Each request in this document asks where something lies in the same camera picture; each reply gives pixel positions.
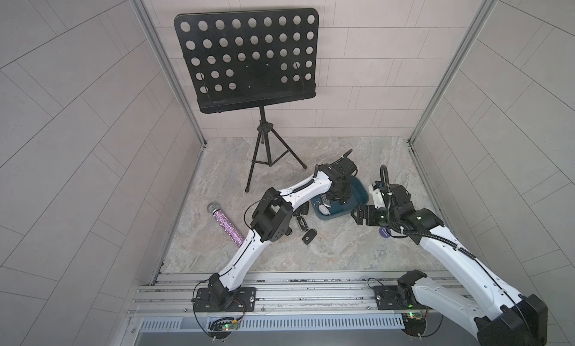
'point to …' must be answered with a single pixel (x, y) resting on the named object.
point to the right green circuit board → (414, 323)
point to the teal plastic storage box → (359, 195)
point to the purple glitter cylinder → (215, 208)
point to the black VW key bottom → (309, 236)
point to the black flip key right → (303, 209)
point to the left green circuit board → (225, 326)
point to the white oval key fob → (323, 210)
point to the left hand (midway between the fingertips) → (349, 195)
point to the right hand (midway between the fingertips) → (360, 212)
